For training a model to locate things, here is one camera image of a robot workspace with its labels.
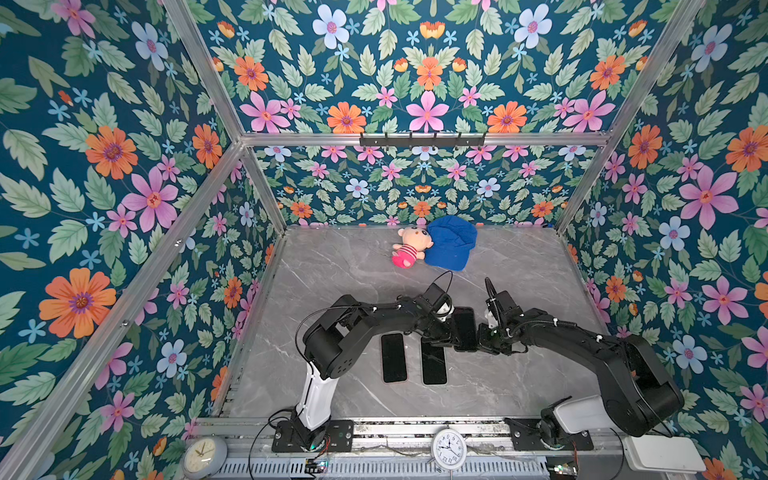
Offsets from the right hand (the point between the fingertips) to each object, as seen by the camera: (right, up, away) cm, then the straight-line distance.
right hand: (473, 344), depth 88 cm
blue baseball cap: (-2, +33, +23) cm, 40 cm away
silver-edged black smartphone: (-2, +5, +5) cm, 7 cm away
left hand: (-3, +2, -3) cm, 5 cm away
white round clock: (-10, -19, -19) cm, 29 cm away
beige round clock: (-67, -19, -21) cm, 73 cm away
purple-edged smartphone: (-24, -2, -4) cm, 24 cm away
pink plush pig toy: (-17, +32, +19) cm, 41 cm away
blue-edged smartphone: (-12, -6, -3) cm, 14 cm away
